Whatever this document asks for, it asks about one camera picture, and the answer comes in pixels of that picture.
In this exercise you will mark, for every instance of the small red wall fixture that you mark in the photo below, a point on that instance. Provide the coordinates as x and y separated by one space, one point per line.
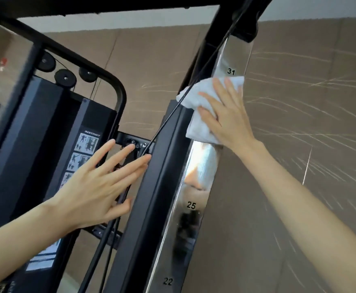
2 61

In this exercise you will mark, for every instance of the black pulley wheel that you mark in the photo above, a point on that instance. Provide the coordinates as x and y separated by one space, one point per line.
65 77
87 74
46 62

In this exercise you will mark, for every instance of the person's right hand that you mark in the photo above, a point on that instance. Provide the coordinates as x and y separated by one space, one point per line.
229 122

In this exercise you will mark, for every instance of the black straight attachment bar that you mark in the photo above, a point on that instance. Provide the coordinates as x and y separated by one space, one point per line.
95 262

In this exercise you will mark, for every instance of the white cleaning cloth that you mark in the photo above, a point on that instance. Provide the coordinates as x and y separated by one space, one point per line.
196 128

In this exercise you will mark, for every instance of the black weight stack cover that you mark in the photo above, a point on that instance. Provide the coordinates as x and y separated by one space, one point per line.
19 143

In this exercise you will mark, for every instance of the person's left hand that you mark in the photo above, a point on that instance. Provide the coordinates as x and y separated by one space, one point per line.
89 192

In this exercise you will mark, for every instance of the black pulley bracket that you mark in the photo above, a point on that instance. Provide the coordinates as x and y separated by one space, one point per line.
246 31

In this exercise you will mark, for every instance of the person's right forearm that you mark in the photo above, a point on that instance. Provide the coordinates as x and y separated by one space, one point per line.
303 216

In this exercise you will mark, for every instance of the strip of exercise pictogram stickers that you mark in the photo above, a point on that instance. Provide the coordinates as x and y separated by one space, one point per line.
85 143

